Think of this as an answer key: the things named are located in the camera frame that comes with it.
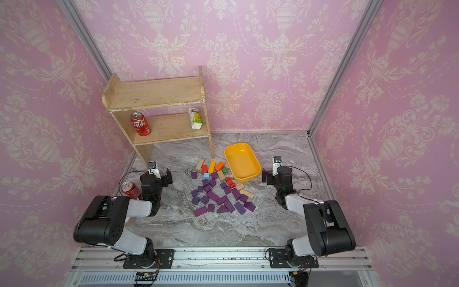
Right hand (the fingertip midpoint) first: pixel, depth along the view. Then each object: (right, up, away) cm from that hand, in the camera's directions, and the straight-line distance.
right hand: (274, 167), depth 93 cm
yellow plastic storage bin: (-16, +2, +13) cm, 21 cm away
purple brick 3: (-18, -20, -5) cm, 27 cm away
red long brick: (-38, -2, +10) cm, 40 cm away
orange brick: (-29, -1, +10) cm, 31 cm away
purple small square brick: (-32, -20, -5) cm, 38 cm away
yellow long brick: (-34, -1, +10) cm, 35 cm away
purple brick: (-43, -5, +7) cm, 44 cm away
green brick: (-26, -3, +9) cm, 28 cm away
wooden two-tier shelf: (-73, +33, +19) cm, 82 cm away
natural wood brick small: (-18, -11, +2) cm, 21 cm away
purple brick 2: (-38, -21, -6) cm, 43 cm away
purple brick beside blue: (-32, -5, +5) cm, 33 cm away
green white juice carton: (-41, +25, -1) cm, 48 cm away
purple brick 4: (-14, -18, -5) cm, 23 cm away
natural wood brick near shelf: (-41, +1, +13) cm, 43 cm away
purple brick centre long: (-32, -15, -1) cm, 36 cm away
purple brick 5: (-41, -16, -3) cm, 44 cm away
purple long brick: (-20, -14, -1) cm, 24 cm away
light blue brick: (-36, -5, +4) cm, 37 cm away
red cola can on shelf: (-65, +22, -10) cm, 70 cm away
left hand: (-60, -2, 0) cm, 60 cm away
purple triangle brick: (-27, -20, -6) cm, 34 cm away
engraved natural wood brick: (-13, -14, -1) cm, 19 cm away
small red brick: (-23, -8, +4) cm, 25 cm away
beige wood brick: (-28, -5, +5) cm, 29 cm away
